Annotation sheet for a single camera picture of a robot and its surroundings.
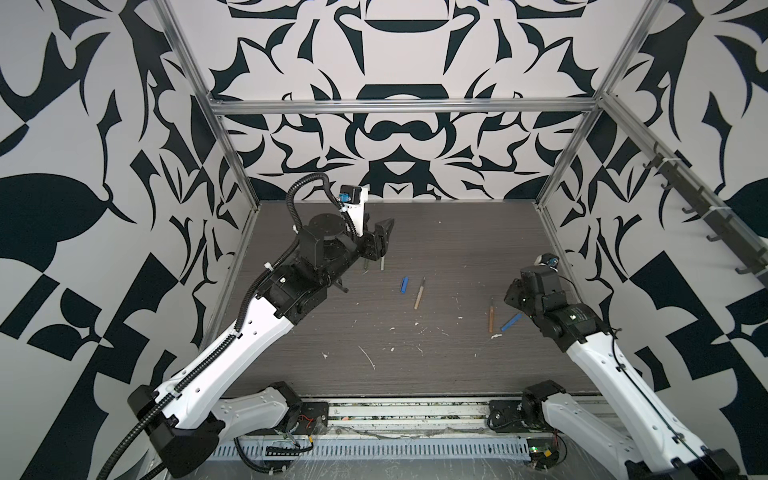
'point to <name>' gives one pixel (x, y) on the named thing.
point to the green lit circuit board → (543, 452)
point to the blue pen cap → (404, 284)
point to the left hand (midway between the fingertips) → (383, 212)
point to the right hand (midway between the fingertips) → (517, 286)
